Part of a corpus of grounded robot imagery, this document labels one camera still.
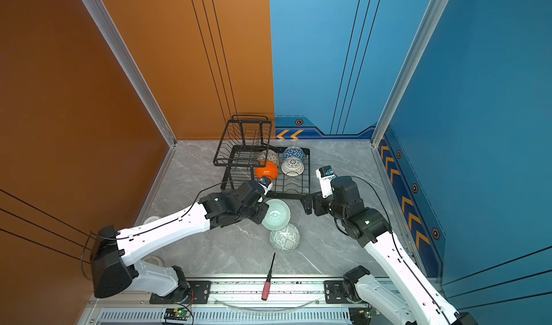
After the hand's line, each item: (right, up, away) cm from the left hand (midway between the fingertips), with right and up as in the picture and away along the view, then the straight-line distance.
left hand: (268, 205), depth 77 cm
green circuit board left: (-29, -35, -7) cm, 46 cm away
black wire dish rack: (-14, +21, +31) cm, 40 cm away
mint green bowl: (+3, -4, +2) cm, 6 cm away
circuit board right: (+31, -35, -7) cm, 48 cm away
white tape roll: (-46, -6, +6) cm, 47 cm away
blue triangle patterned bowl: (+11, +21, +31) cm, 39 cm away
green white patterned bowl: (+6, -15, +7) cm, 18 cm away
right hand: (+15, +5, -4) cm, 17 cm away
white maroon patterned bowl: (+10, +13, +28) cm, 33 cm away
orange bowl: (-1, +12, +25) cm, 27 cm away
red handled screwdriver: (0, -27, -3) cm, 27 cm away
